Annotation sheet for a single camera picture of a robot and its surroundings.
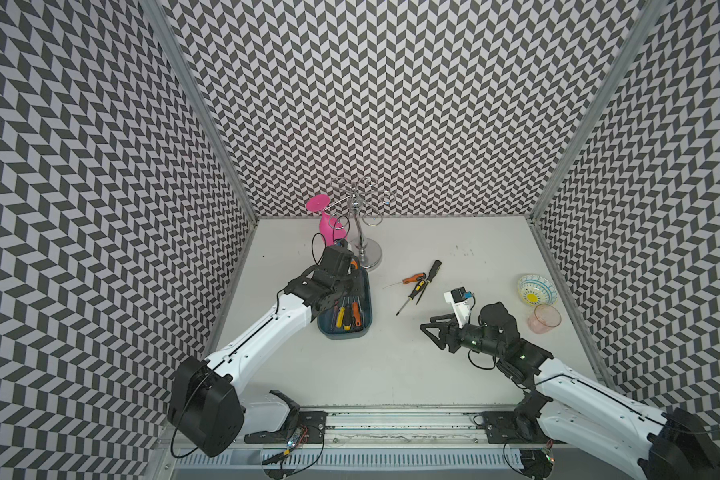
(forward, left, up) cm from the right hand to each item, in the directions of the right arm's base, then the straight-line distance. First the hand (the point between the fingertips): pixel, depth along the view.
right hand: (427, 330), depth 77 cm
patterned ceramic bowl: (+18, -39, -11) cm, 44 cm away
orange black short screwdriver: (+6, +17, +22) cm, 29 cm away
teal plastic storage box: (+8, +29, -11) cm, 32 cm away
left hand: (+12, +18, +5) cm, 23 cm away
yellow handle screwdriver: (+9, +24, -10) cm, 28 cm away
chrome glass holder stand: (+31, +16, +16) cm, 39 cm away
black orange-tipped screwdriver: (+9, +22, -10) cm, 26 cm away
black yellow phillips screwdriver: (+18, 0, -10) cm, 21 cm away
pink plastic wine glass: (+37, +29, -1) cm, 47 cm away
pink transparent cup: (+7, -37, -10) cm, 39 cm away
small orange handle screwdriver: (+22, 0, -9) cm, 24 cm away
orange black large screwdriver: (+10, +20, -10) cm, 24 cm away
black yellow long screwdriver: (+23, -6, -10) cm, 26 cm away
